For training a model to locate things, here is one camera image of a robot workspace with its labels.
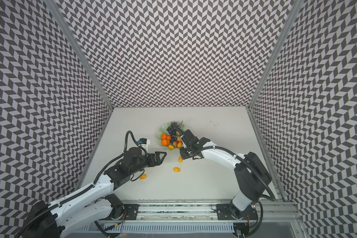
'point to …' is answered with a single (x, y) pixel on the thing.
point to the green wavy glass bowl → (163, 130)
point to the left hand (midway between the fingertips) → (160, 155)
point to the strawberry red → (176, 143)
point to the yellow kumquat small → (180, 159)
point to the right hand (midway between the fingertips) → (185, 155)
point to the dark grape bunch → (172, 130)
